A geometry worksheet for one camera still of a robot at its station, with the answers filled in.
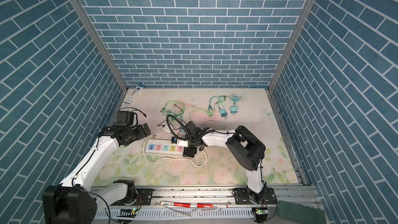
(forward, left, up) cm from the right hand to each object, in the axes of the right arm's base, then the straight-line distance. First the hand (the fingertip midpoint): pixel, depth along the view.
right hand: (184, 145), depth 91 cm
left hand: (0, +21, +12) cm, 24 cm away
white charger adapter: (+9, +13, +2) cm, 16 cm away
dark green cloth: (-28, -58, 0) cm, 64 cm away
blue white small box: (+37, +45, +3) cm, 58 cm away
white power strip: (-3, +11, +3) cm, 12 cm away
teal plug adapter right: (+27, -30, +2) cm, 40 cm away
